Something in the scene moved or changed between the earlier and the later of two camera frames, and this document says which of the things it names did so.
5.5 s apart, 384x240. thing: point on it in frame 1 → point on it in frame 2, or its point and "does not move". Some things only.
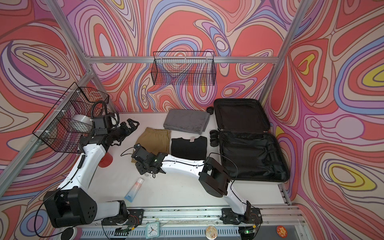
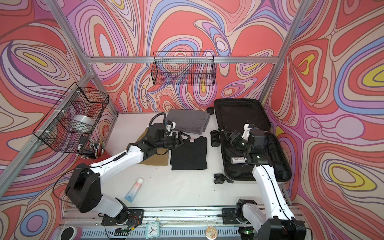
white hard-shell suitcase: (250, 151) does not move
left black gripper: (125, 129) → (179, 141)
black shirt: (196, 150) does not move
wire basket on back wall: (186, 68) does not move
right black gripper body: (142, 169) → (237, 141)
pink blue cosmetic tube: (133, 190) does not move
